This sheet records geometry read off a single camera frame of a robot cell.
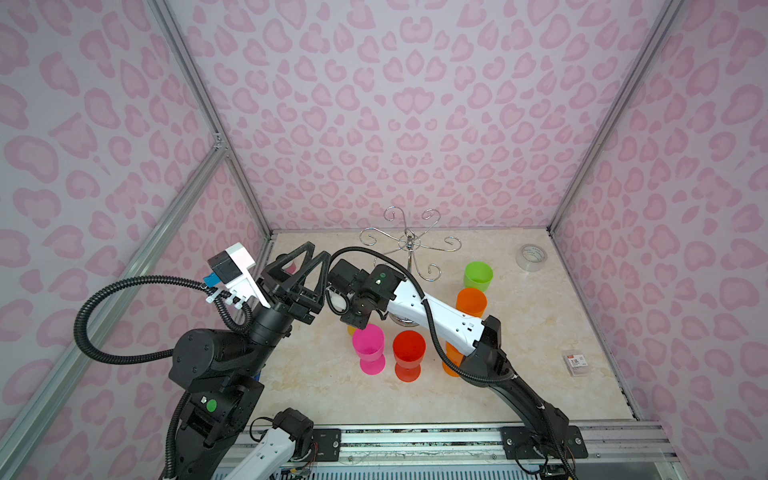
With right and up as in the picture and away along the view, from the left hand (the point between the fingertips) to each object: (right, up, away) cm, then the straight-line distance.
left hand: (318, 248), depth 44 cm
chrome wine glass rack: (+15, +2, +31) cm, 35 cm away
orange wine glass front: (+32, -14, +39) cm, 52 cm away
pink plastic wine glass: (+4, -25, +38) cm, 46 cm away
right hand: (0, -15, +36) cm, 39 cm away
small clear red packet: (+63, -32, +40) cm, 81 cm away
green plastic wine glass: (+37, -7, +49) cm, 62 cm away
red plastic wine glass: (+15, -24, +30) cm, 41 cm away
